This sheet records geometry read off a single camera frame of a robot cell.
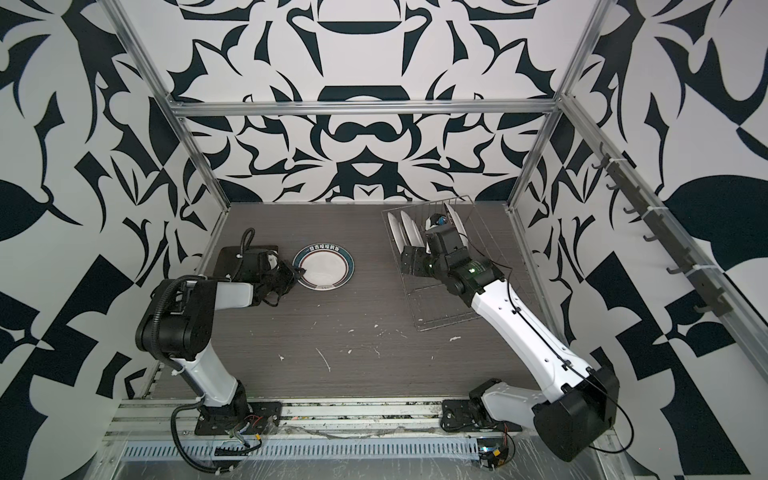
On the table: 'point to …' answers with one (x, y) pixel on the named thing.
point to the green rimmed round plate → (328, 266)
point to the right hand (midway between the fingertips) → (418, 253)
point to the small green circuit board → (492, 452)
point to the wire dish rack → (432, 302)
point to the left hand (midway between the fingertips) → (307, 263)
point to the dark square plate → (241, 262)
